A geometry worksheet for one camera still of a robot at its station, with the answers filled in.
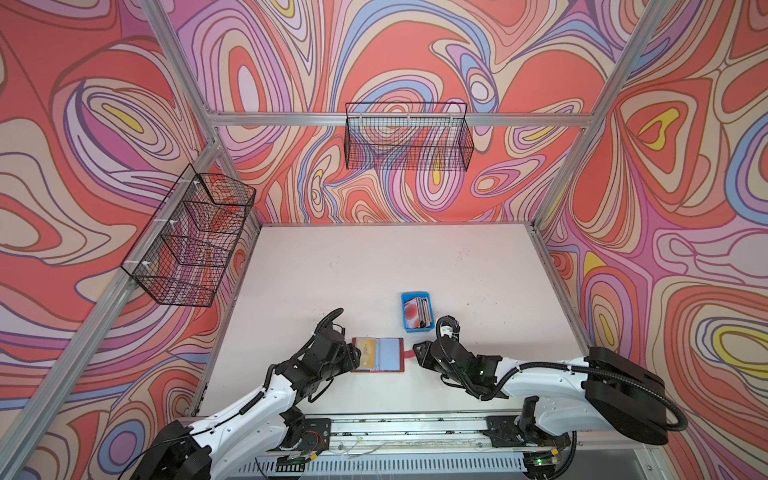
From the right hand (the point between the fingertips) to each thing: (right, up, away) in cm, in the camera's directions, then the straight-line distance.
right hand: (418, 355), depth 84 cm
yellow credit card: (-15, +1, +2) cm, 15 cm away
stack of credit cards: (+1, +11, +7) cm, 13 cm away
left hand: (-16, 0, 0) cm, 16 cm away
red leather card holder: (-8, -1, +2) cm, 8 cm away
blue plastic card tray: (-2, +15, +12) cm, 20 cm away
